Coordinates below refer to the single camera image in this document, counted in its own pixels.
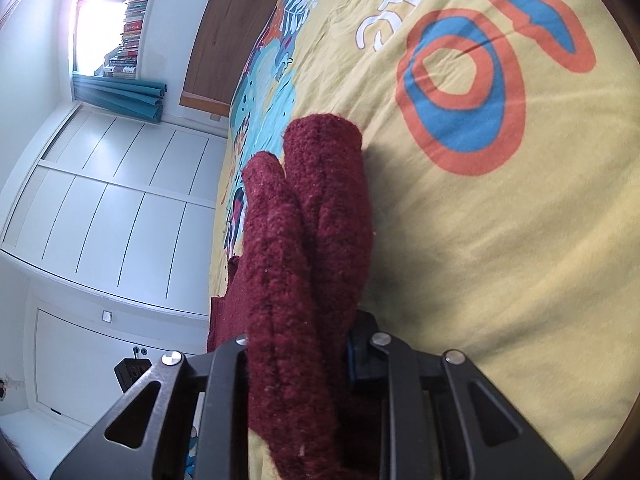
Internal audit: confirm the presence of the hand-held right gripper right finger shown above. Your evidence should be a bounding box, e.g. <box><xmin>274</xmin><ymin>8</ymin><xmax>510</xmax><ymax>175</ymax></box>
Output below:
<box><xmin>345</xmin><ymin>310</ymin><xmax>573</xmax><ymax>480</ymax></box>

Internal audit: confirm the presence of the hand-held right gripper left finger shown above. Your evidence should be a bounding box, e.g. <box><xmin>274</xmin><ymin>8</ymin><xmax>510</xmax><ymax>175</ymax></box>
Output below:
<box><xmin>50</xmin><ymin>335</ymin><xmax>251</xmax><ymax>480</ymax></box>

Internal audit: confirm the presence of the dark red knitted sweater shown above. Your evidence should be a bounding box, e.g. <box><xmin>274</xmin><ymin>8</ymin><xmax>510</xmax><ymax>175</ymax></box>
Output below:
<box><xmin>206</xmin><ymin>114</ymin><xmax>381</xmax><ymax>480</ymax></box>

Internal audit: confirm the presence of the blue white printed object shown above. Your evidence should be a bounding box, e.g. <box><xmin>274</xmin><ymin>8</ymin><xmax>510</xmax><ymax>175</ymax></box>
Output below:
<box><xmin>186</xmin><ymin>422</ymin><xmax>202</xmax><ymax>477</ymax></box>

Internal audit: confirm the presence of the black digital clock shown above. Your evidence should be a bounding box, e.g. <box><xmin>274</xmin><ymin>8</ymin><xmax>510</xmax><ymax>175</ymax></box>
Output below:
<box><xmin>114</xmin><ymin>357</ymin><xmax>154</xmax><ymax>392</ymax></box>

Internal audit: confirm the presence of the yellow printed bedcover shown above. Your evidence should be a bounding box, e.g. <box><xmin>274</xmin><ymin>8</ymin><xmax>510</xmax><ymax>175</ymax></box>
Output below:
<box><xmin>185</xmin><ymin>0</ymin><xmax>636</xmax><ymax>480</ymax></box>

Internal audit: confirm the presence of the white wardrobe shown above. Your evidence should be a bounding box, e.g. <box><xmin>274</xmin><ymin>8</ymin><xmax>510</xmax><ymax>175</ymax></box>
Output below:
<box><xmin>0</xmin><ymin>102</ymin><xmax>228</xmax><ymax>318</ymax></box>

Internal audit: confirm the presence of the teal curtain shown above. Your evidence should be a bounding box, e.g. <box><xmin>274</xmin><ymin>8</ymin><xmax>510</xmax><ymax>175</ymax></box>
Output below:
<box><xmin>72</xmin><ymin>74</ymin><xmax>168</xmax><ymax>123</ymax></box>

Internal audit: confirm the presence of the wooden headboard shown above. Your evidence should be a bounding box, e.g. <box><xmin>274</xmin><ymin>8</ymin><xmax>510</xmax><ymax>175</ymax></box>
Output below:
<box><xmin>180</xmin><ymin>0</ymin><xmax>301</xmax><ymax>111</ymax></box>

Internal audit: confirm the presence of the row of books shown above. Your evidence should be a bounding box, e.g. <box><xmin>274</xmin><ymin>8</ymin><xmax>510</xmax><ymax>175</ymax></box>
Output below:
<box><xmin>102</xmin><ymin>0</ymin><xmax>163</xmax><ymax>79</ymax></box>

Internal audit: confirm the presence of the window behind books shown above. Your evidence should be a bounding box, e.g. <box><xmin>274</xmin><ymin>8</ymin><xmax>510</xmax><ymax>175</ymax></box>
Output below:
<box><xmin>75</xmin><ymin>0</ymin><xmax>146</xmax><ymax>72</ymax></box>

